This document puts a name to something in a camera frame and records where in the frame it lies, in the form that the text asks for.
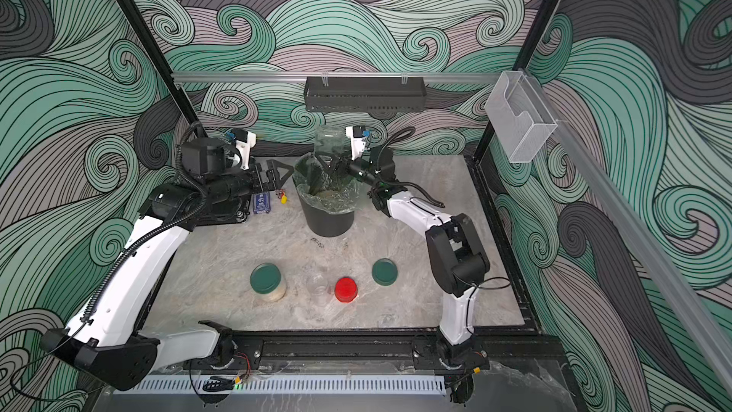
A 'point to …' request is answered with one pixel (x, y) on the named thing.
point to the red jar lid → (346, 290)
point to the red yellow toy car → (283, 196)
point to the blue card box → (261, 202)
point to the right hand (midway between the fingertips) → (320, 153)
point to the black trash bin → (330, 225)
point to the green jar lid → (384, 272)
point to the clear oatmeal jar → (319, 288)
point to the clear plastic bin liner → (319, 188)
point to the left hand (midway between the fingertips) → (278, 167)
